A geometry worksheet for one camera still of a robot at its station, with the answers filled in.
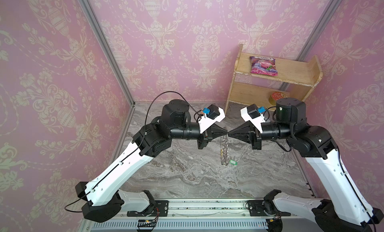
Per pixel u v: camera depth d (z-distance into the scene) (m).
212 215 0.73
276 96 0.90
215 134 0.47
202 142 0.44
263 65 0.75
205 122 0.42
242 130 0.48
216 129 0.48
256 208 0.73
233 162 0.90
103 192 0.37
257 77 0.76
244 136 0.51
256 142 0.44
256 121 0.43
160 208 0.73
